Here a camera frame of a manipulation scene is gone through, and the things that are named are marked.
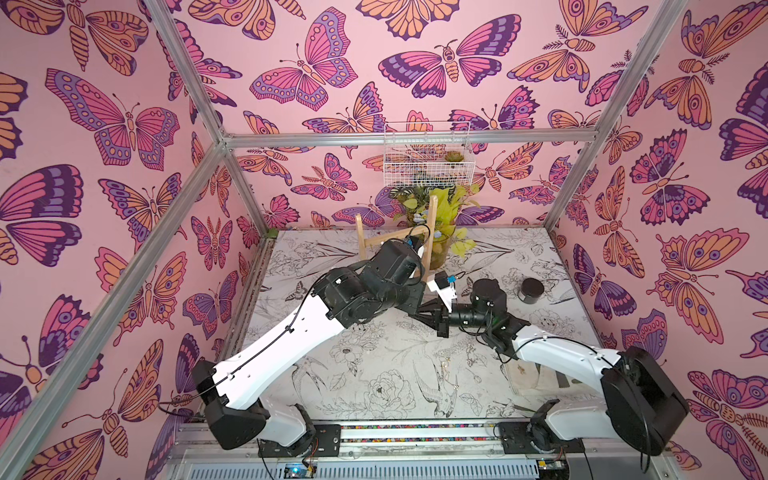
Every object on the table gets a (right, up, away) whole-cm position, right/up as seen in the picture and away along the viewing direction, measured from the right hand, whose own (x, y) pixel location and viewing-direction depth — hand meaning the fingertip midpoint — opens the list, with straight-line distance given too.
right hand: (413, 310), depth 74 cm
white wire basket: (+7, +46, +31) cm, 56 cm away
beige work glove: (+35, -21, +8) cm, 41 cm away
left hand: (+1, +7, -7) cm, 10 cm away
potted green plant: (+3, +31, +19) cm, 37 cm away
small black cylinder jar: (+42, +2, +27) cm, 50 cm away
